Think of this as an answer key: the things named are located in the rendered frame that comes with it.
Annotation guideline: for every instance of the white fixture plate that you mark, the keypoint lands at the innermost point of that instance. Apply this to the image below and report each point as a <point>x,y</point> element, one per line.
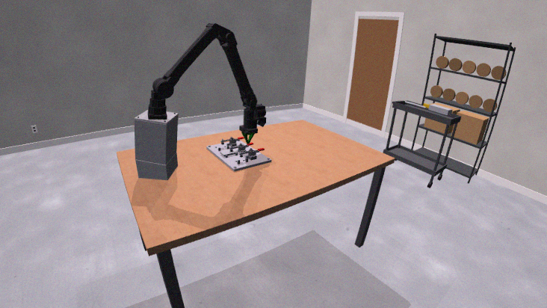
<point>230,161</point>

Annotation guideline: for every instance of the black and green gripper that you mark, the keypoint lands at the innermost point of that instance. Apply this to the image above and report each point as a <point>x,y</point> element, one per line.
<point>246,130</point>

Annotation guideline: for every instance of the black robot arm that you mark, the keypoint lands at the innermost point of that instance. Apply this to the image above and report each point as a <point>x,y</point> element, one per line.
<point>164,86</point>

